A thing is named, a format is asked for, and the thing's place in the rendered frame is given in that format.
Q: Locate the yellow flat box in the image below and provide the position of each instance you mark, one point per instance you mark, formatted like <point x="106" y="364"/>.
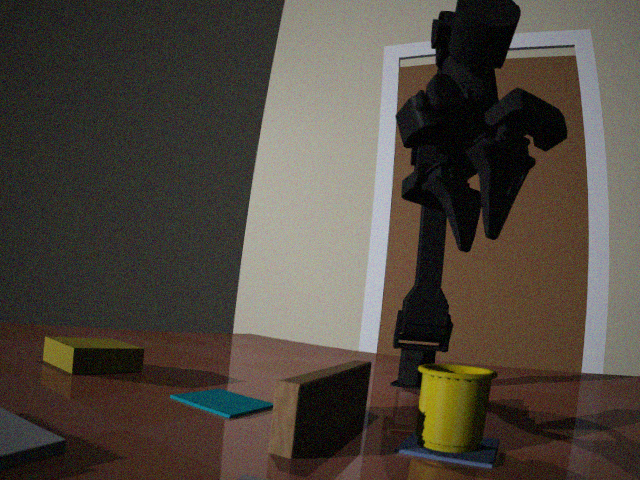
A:
<point x="87" y="355"/>

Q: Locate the yellow cup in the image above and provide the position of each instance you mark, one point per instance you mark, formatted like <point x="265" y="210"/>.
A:
<point x="453" y="406"/>

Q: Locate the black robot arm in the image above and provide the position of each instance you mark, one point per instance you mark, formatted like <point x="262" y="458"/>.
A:
<point x="469" y="44"/>

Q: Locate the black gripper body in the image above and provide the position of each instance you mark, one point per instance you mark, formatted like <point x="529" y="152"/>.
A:
<point x="507" y="120"/>

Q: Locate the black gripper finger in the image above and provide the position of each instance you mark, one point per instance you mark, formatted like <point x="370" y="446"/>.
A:
<point x="462" y="206"/>
<point x="502" y="170"/>

